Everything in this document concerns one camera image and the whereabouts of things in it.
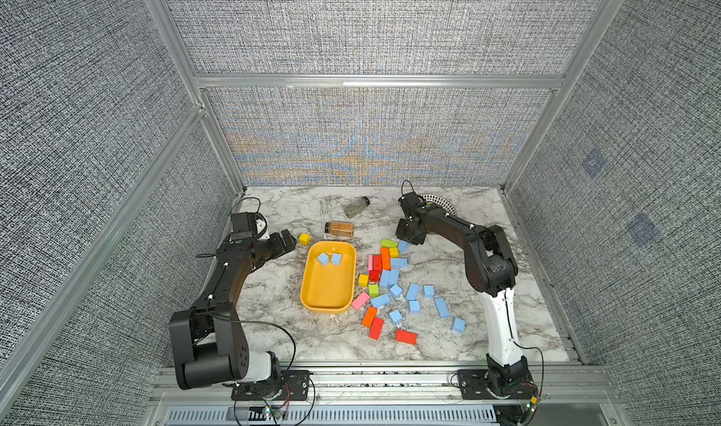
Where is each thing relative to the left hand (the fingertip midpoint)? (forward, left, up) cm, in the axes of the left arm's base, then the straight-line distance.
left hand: (287, 242), depth 88 cm
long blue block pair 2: (-8, -34, -11) cm, 36 cm away
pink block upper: (-3, -26, -10) cm, 28 cm away
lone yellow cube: (+8, -3, -10) cm, 13 cm away
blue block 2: (-1, -15, -10) cm, 18 cm away
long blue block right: (-19, -48, -12) cm, 52 cm away
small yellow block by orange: (+1, -35, -10) cm, 36 cm away
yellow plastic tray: (-10, -12, -13) cm, 21 cm away
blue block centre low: (-16, -28, -11) cm, 34 cm away
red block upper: (-3, -28, -10) cm, 30 cm away
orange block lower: (-20, -25, -12) cm, 34 cm away
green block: (+6, -34, -12) cm, 36 cm away
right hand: (+10, -38, -10) cm, 41 cm away
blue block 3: (+3, -38, -11) cm, 40 cm away
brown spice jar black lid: (+12, -16, -10) cm, 22 cm away
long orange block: (-1, -31, -11) cm, 33 cm away
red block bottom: (-27, -35, -13) cm, 46 cm away
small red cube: (-7, -27, -11) cm, 30 cm away
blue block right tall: (-14, -39, -10) cm, 42 cm away
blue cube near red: (-21, -32, -10) cm, 40 cm away
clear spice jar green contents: (+22, -22, -10) cm, 32 cm away
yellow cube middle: (-9, -24, -10) cm, 27 cm away
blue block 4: (-3, -36, -10) cm, 38 cm away
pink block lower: (-15, -22, -12) cm, 29 cm away
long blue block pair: (-9, -30, -12) cm, 34 cm away
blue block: (-1, -10, -9) cm, 14 cm away
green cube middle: (-13, -27, -10) cm, 31 cm away
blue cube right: (-14, -44, -10) cm, 47 cm away
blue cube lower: (-18, -39, -11) cm, 44 cm away
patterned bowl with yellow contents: (+25, -51, -10) cm, 58 cm away
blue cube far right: (-25, -51, -10) cm, 57 cm away
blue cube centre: (-13, -34, -11) cm, 38 cm away
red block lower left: (-24, -26, -12) cm, 38 cm away
